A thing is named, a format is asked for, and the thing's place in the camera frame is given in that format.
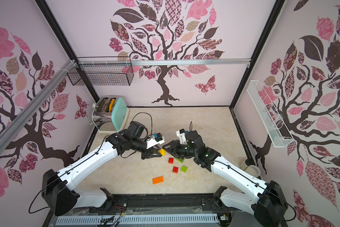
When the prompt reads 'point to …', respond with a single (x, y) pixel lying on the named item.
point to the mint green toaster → (109, 114)
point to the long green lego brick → (181, 160)
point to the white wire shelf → (269, 115)
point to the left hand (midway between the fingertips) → (157, 154)
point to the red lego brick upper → (171, 160)
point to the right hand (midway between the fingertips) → (163, 151)
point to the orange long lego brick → (157, 180)
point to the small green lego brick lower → (183, 169)
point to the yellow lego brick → (162, 152)
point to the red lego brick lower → (175, 170)
